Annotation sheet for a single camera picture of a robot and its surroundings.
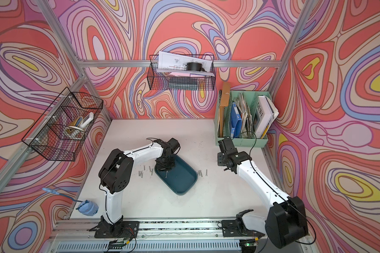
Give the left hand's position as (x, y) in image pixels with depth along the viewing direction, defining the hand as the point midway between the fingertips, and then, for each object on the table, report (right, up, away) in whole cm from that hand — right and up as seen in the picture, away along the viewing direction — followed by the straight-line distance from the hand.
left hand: (171, 170), depth 93 cm
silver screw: (+18, -2, -2) cm, 18 cm away
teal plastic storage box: (+6, -4, -3) cm, 8 cm away
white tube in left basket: (-36, +30, -19) cm, 51 cm away
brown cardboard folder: (+30, +39, -11) cm, 50 cm away
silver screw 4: (-12, -1, -1) cm, 12 cm away
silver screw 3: (-14, +2, +1) cm, 14 cm away
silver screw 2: (+21, -1, 0) cm, 21 cm away
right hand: (+31, +7, -9) cm, 33 cm away
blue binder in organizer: (+38, +29, -1) cm, 48 cm away
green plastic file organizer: (+43, +32, -2) cm, 54 cm away
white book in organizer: (+54, +34, -5) cm, 64 cm away
